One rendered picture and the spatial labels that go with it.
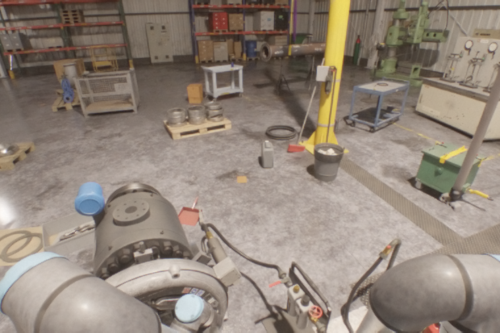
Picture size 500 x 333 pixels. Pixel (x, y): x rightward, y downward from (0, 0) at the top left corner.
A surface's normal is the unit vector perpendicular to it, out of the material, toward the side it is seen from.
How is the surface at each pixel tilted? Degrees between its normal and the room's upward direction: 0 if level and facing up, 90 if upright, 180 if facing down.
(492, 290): 44
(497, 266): 4
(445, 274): 25
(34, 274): 3
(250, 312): 0
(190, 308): 19
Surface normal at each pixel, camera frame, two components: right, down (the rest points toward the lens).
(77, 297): 0.25, -0.83
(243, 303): -0.01, -0.88
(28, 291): -0.17, -0.64
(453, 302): -0.24, 0.05
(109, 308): 0.60, -0.69
